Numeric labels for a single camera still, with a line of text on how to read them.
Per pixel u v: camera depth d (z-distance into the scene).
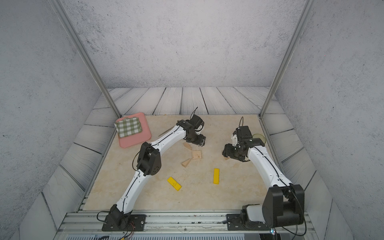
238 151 0.62
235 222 0.73
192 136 0.85
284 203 0.40
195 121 0.82
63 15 0.72
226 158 0.95
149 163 0.63
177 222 0.74
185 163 0.93
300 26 0.76
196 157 0.96
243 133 0.66
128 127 1.12
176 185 0.85
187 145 1.01
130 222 0.72
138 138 1.10
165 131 1.11
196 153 0.99
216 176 0.88
